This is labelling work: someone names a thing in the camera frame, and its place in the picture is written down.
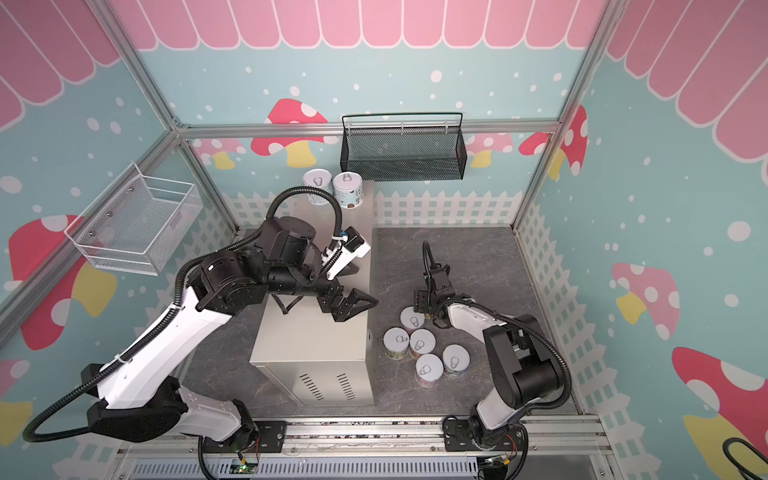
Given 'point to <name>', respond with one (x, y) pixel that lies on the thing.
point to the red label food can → (422, 342)
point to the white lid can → (411, 319)
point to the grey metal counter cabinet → (302, 358)
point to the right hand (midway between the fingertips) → (426, 297)
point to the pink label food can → (429, 369)
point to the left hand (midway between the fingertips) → (360, 291)
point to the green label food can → (396, 342)
